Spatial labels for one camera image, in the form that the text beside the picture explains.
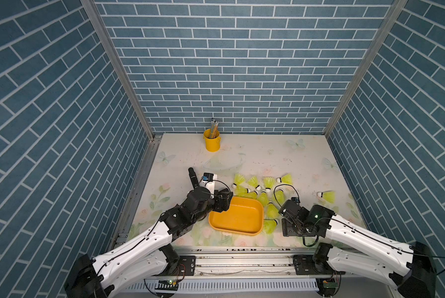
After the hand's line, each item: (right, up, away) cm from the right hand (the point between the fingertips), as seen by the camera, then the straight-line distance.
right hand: (290, 230), depth 78 cm
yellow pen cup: (-36, +41, +29) cm, 62 cm away
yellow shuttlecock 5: (-6, +18, +18) cm, 26 cm away
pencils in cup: (-35, +47, +29) cm, 66 cm away
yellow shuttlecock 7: (-9, +11, +13) cm, 19 cm away
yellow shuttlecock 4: (-14, +18, +17) cm, 28 cm away
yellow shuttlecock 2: (+4, +19, +19) cm, 27 cm away
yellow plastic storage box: (-19, +2, +11) cm, 22 cm away
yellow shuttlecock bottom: (-8, 0, +6) cm, 10 cm away
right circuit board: (+13, -18, -7) cm, 23 cm away
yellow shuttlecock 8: (-1, +11, +15) cm, 19 cm away
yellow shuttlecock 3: (-22, +19, +18) cm, 34 cm away
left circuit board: (-50, -19, -6) cm, 54 cm away
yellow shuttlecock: (+25, +11, +16) cm, 31 cm away
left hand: (-25, +16, -3) cm, 30 cm away
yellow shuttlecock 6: (-21, +13, +16) cm, 29 cm away
